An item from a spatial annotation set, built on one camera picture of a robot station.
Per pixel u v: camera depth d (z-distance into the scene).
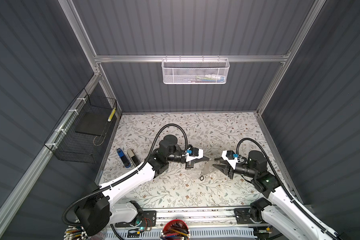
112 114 0.82
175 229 0.66
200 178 0.77
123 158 0.96
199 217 0.75
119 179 0.47
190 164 0.60
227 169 0.64
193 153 0.54
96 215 0.39
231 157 0.60
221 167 0.67
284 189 0.52
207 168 0.67
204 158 0.64
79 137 0.71
